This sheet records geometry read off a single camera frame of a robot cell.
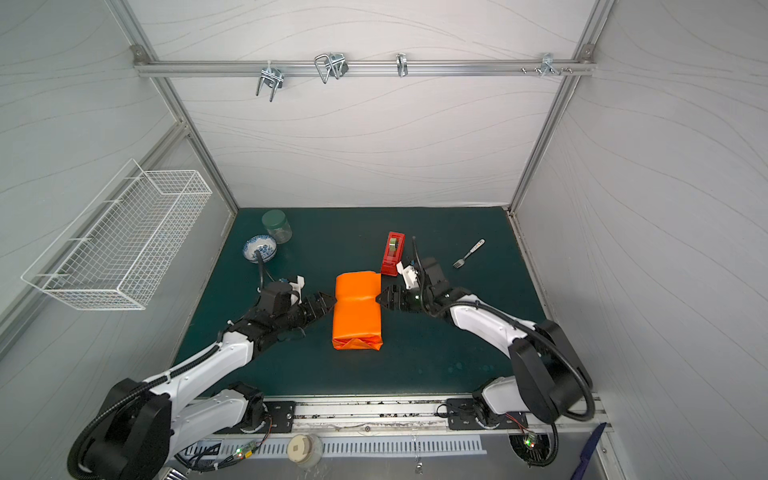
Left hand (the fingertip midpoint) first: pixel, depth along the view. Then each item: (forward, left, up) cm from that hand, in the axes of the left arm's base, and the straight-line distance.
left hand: (334, 301), depth 85 cm
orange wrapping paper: (-4, -7, -3) cm, 8 cm away
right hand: (+2, -16, +2) cm, 16 cm away
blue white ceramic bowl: (+25, +31, -6) cm, 40 cm away
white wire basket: (0, +47, +23) cm, 53 cm away
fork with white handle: (+21, -41, -9) cm, 47 cm away
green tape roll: (+24, -16, -2) cm, 29 cm away
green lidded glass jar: (+29, +25, 0) cm, 38 cm away
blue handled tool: (-33, -64, -9) cm, 73 cm away
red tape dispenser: (+21, -17, -4) cm, 27 cm away
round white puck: (-35, 0, +2) cm, 35 cm away
